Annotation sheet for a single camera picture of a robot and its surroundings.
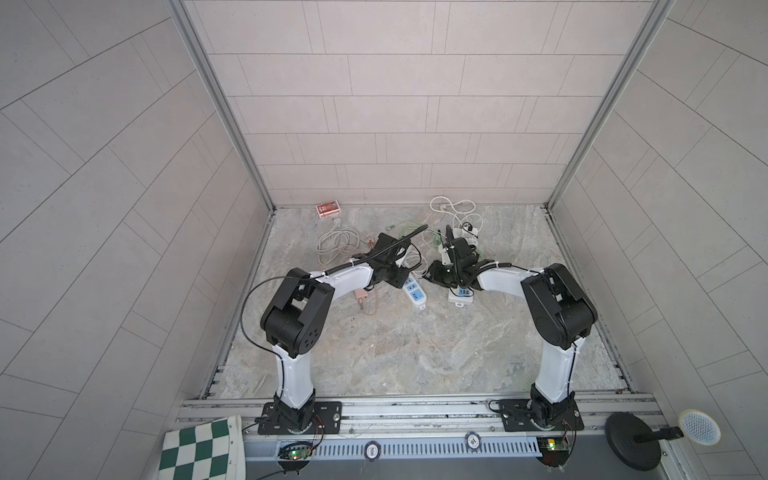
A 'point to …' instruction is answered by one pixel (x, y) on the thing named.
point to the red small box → (328, 208)
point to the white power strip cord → (461, 209)
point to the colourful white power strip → (460, 295)
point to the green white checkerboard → (212, 449)
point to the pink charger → (361, 294)
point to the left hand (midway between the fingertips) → (409, 267)
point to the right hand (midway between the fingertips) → (423, 275)
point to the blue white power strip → (415, 293)
